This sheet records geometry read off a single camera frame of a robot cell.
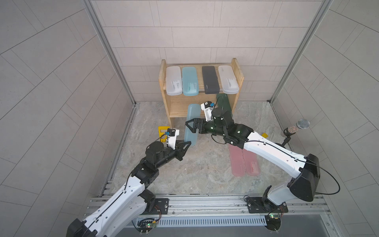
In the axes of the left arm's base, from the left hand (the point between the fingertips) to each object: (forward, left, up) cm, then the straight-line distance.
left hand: (191, 142), depth 72 cm
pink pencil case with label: (-3, -35, -18) cm, 39 cm away
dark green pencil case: (+26, -18, +2) cm, 31 cm away
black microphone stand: (+5, -52, -4) cm, 53 cm away
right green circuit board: (-30, -39, -21) cm, 53 cm away
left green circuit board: (-31, +19, -19) cm, 41 cm away
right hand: (+6, 0, +7) cm, 9 cm away
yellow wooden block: (+17, -49, -20) cm, 56 cm away
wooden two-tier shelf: (+24, +9, 0) cm, 26 cm away
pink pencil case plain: (-1, -27, -20) cm, 34 cm away
